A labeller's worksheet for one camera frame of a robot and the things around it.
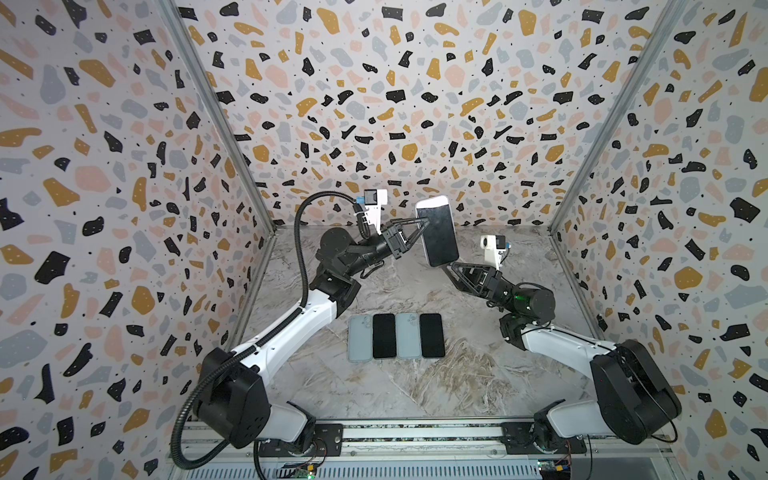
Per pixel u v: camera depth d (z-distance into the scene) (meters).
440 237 0.63
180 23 0.71
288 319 0.49
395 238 0.58
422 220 0.61
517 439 0.74
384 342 0.90
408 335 0.93
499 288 0.65
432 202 0.61
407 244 0.60
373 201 0.58
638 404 0.43
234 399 0.40
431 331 0.93
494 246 0.64
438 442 0.76
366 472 0.70
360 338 0.92
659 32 0.75
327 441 0.73
